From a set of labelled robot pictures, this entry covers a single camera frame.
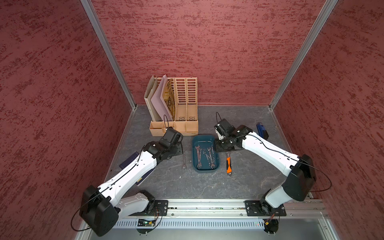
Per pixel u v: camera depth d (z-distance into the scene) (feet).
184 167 2.88
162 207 2.42
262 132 3.35
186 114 3.73
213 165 2.88
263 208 2.12
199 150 3.10
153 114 3.08
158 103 2.93
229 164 2.91
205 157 3.02
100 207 1.23
